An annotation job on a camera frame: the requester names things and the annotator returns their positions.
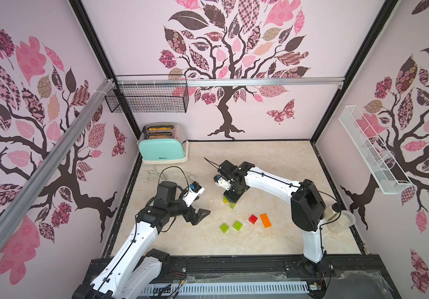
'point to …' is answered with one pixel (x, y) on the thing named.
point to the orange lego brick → (265, 220)
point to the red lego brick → (252, 219)
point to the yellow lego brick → (224, 201)
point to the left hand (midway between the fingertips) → (200, 208)
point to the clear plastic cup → (345, 220)
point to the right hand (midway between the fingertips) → (234, 198)
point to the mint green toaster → (163, 142)
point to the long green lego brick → (232, 205)
